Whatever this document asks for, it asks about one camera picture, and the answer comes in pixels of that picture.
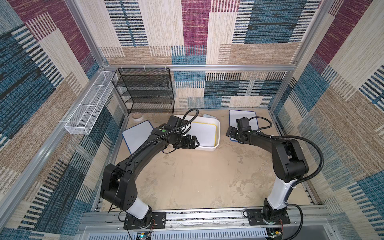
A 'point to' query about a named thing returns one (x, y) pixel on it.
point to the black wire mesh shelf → (145, 90)
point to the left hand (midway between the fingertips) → (194, 144)
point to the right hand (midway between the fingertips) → (235, 135)
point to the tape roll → (138, 116)
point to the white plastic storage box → (209, 120)
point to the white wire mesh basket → (85, 117)
